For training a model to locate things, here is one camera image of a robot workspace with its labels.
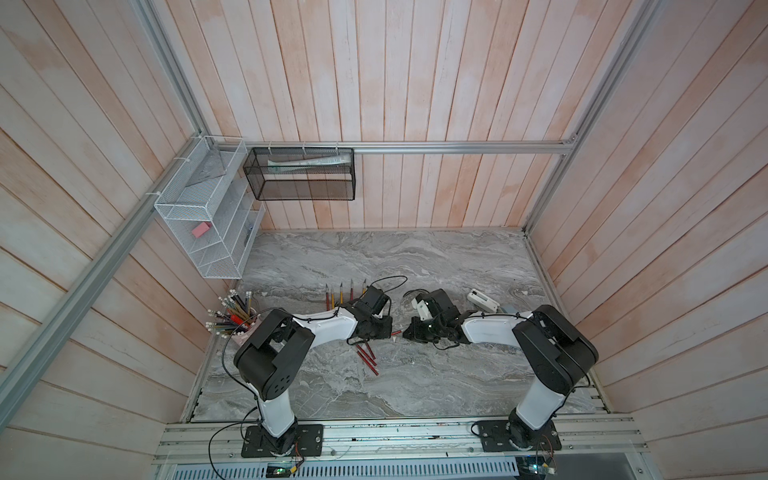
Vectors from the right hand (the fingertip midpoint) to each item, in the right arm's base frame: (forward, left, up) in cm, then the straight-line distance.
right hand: (402, 333), depth 93 cm
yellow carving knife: (+12, +24, +1) cm, 27 cm away
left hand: (-1, +5, 0) cm, 5 cm away
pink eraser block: (+17, +58, +29) cm, 67 cm away
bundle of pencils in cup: (-3, +48, +15) cm, 50 cm away
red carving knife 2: (-7, +11, 0) cm, 13 cm away
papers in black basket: (+38, +34, +36) cm, 62 cm away
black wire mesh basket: (+47, +35, +27) cm, 64 cm away
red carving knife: (0, +3, 0) cm, 3 cm away
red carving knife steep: (-6, +10, +1) cm, 12 cm away
